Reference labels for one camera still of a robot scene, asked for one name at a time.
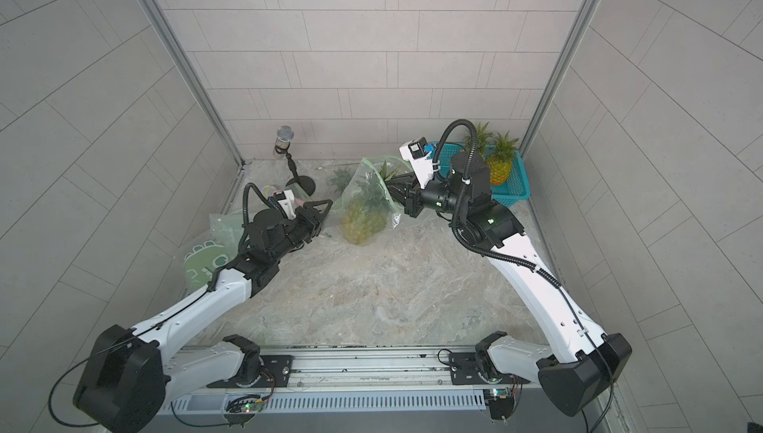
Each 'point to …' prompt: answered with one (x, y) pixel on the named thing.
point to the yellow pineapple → (481, 136)
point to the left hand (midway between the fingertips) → (339, 204)
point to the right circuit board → (500, 401)
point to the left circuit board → (245, 404)
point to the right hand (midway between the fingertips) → (385, 186)
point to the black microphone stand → (306, 183)
